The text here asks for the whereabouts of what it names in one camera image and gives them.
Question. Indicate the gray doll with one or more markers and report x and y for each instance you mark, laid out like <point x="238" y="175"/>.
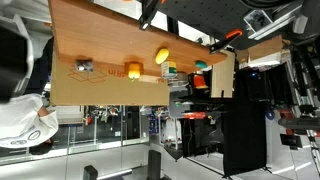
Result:
<point x="84" y="65"/>

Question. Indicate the silver round tin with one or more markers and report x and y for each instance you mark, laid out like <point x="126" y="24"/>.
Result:
<point x="180" y="79"/>

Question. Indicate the white labelled can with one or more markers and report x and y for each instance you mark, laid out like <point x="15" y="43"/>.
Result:
<point x="169" y="69"/>

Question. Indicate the orange and yellow toy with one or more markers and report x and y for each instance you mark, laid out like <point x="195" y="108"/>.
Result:
<point x="134" y="70"/>

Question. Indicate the yellow lemon toy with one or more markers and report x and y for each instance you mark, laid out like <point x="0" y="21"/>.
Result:
<point x="162" y="55"/>

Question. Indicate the red and black device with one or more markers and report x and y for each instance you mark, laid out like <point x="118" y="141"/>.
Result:
<point x="200" y="81"/>

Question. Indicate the teal round toy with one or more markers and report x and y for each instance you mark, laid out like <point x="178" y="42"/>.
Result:
<point x="200" y="64"/>

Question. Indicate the light wooden panel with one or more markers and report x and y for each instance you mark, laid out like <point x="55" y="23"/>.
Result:
<point x="222" y="76"/>

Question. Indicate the black bar clamp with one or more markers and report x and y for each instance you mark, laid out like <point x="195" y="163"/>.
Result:
<point x="148" y="13"/>

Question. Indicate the black perforated board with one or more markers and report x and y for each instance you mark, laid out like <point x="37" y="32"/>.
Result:
<point x="206" y="15"/>

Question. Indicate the black curtain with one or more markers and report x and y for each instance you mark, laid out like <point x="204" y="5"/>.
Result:
<point x="245" y="136"/>

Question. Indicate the brown cardboard box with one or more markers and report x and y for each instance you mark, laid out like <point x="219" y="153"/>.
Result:
<point x="265" y="50"/>

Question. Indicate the blue round object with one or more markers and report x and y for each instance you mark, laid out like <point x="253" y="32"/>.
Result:
<point x="270" y="115"/>

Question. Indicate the printed marker tag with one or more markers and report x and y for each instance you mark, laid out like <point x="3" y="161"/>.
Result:
<point x="256" y="20"/>

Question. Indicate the person in white shirt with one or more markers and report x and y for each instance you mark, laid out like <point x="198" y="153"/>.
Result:
<point x="20" y="120"/>

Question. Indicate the black floor post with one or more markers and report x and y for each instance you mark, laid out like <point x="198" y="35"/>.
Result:
<point x="90" y="172"/>
<point x="154" y="165"/>

